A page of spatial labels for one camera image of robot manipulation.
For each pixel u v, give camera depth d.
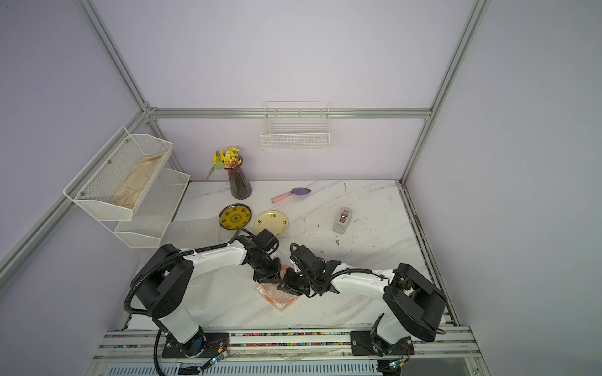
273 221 1.05
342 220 1.01
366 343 0.74
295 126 0.95
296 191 1.15
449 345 0.75
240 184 1.07
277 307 0.80
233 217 1.07
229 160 0.96
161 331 0.73
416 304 0.43
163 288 0.45
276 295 0.81
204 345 0.73
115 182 0.76
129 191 0.76
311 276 0.65
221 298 0.83
